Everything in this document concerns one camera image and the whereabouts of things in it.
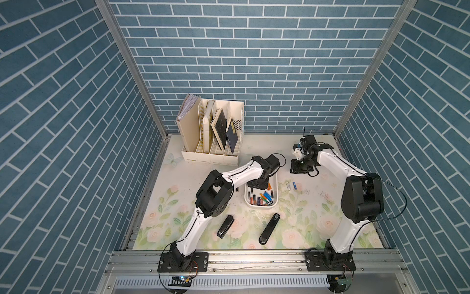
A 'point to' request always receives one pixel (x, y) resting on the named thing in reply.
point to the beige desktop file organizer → (210, 130)
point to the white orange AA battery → (288, 186)
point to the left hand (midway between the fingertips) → (262, 188)
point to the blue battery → (295, 187)
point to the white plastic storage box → (258, 198)
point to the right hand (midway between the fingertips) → (295, 170)
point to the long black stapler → (268, 229)
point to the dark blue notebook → (232, 135)
